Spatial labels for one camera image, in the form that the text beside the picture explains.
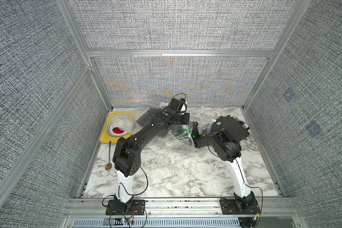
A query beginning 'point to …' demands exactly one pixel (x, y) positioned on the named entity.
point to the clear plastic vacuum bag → (178, 139)
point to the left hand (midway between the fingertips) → (191, 117)
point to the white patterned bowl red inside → (119, 126)
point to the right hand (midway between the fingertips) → (168, 125)
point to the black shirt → (236, 128)
